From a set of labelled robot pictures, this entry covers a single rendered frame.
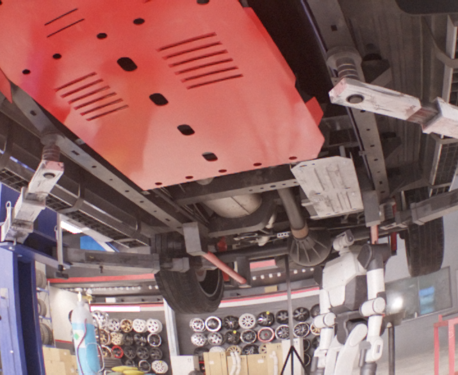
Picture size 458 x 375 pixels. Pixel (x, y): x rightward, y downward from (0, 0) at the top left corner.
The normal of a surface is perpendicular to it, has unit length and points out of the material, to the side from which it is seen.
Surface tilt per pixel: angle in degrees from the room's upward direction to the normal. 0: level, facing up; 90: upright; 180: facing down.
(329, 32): 170
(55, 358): 90
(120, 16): 178
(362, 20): 180
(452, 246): 90
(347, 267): 85
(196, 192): 90
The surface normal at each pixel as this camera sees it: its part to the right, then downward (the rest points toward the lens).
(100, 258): 0.36, -0.33
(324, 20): 0.03, 0.88
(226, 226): -0.30, -0.29
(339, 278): -0.91, -0.07
